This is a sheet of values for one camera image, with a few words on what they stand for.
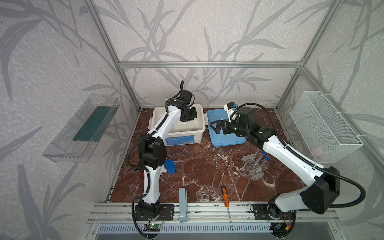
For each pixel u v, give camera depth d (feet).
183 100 2.35
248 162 2.93
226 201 2.51
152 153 1.75
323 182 1.32
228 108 2.23
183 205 2.37
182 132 2.75
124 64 3.07
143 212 2.23
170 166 3.02
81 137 2.06
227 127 2.18
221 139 3.35
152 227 2.35
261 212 2.37
